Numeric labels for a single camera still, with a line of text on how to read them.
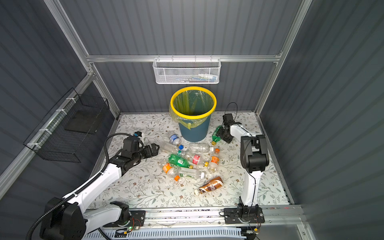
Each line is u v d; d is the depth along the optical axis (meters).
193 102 1.01
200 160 0.91
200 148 0.95
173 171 0.88
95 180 0.49
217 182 0.80
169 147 1.00
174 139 0.99
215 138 1.02
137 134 0.75
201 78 0.92
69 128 0.73
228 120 0.83
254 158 0.55
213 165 0.89
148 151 0.75
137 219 0.72
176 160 0.92
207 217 0.75
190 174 0.86
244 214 0.66
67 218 0.40
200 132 1.05
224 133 0.83
